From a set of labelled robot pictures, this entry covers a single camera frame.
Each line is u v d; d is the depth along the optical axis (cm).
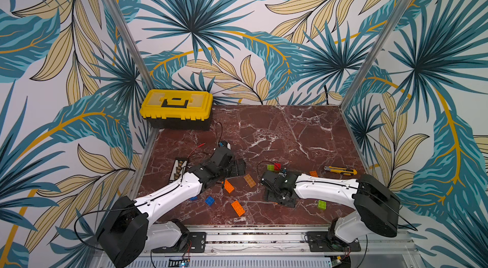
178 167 92
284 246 73
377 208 43
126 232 40
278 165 93
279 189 62
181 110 93
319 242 73
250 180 89
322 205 82
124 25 82
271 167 93
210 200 82
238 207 82
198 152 98
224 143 76
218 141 108
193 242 73
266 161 97
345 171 93
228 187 87
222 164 64
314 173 93
